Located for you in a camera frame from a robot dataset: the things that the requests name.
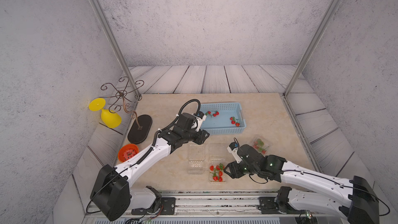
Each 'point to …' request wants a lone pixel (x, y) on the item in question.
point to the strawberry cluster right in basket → (235, 121)
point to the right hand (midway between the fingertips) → (228, 170)
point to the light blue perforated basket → (223, 118)
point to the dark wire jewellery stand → (143, 122)
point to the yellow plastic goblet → (110, 118)
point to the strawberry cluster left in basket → (212, 113)
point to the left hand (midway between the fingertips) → (208, 134)
